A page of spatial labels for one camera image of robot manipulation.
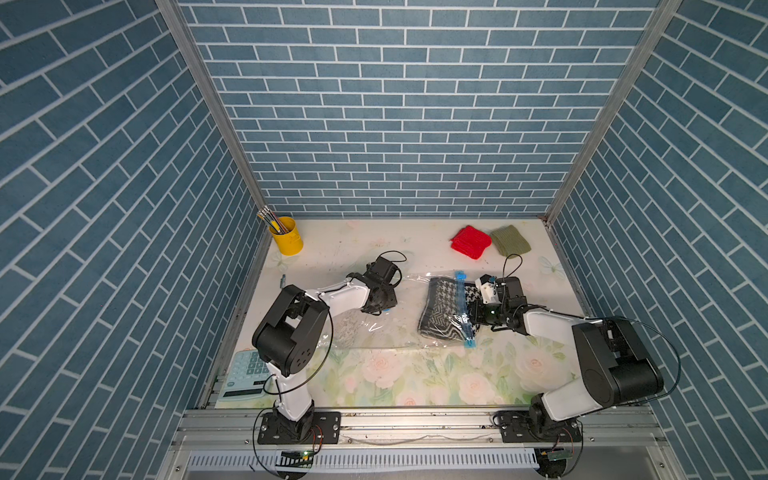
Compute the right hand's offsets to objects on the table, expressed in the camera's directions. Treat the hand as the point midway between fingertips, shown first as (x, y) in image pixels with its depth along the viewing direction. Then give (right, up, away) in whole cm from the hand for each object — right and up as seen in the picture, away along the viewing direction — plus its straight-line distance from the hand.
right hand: (466, 311), depth 93 cm
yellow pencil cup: (-61, +22, +12) cm, 66 cm away
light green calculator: (-62, -16, -15) cm, 65 cm away
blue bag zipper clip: (0, +11, +6) cm, 12 cm away
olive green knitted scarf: (+19, +22, +15) cm, 33 cm away
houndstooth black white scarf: (-7, +1, -2) cm, 7 cm away
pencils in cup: (-66, +31, +6) cm, 73 cm away
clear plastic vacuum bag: (-22, -5, -2) cm, 23 cm away
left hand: (-23, +3, +2) cm, 23 cm away
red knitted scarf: (+5, +22, +16) cm, 28 cm away
